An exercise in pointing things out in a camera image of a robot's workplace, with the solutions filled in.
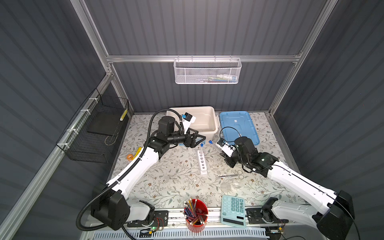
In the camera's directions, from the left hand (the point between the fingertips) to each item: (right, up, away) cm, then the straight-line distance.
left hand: (201, 134), depth 73 cm
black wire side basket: (-53, 0, 0) cm, 53 cm away
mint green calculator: (+16, -39, +1) cm, 42 cm away
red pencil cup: (-2, -36, -6) cm, 36 cm away
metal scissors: (+24, -25, +16) cm, 38 cm away
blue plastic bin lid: (+28, +5, +39) cm, 49 cm away
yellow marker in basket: (-43, +10, +10) cm, 45 cm away
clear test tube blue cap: (+1, -7, +11) cm, 13 cm away
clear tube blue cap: (+7, -5, -3) cm, 9 cm away
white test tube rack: (+1, -18, +16) cm, 24 cm away
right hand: (+13, -10, +6) cm, 17 cm away
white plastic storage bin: (+6, +7, +40) cm, 41 cm away
